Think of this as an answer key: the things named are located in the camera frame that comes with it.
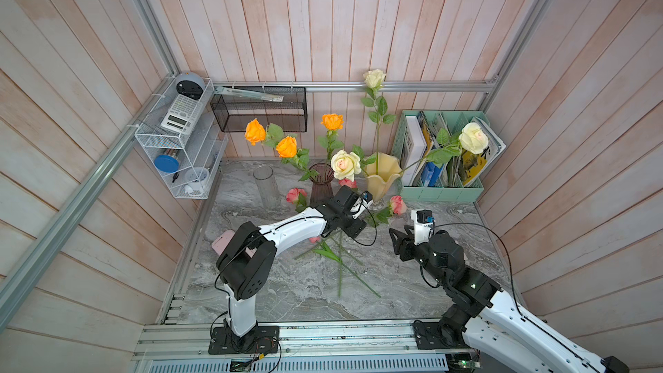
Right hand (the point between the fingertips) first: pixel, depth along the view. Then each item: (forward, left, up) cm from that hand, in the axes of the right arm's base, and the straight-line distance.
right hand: (396, 226), depth 76 cm
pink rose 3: (+21, +33, -14) cm, 42 cm away
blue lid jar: (+13, +69, +14) cm, 72 cm away
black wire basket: (+50, +59, +5) cm, 78 cm away
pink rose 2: (+27, +12, -14) cm, 33 cm away
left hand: (+7, +12, -10) cm, 17 cm away
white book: (+29, -9, +6) cm, 31 cm away
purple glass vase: (+16, +24, -3) cm, 29 cm away
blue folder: (+25, -17, -5) cm, 31 cm away
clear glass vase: (+18, +44, -4) cm, 47 cm away
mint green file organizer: (+15, -12, +15) cm, 25 cm away
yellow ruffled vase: (+25, +1, -3) cm, 25 cm away
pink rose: (+17, -6, -15) cm, 23 cm away
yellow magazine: (+32, -36, -7) cm, 49 cm away
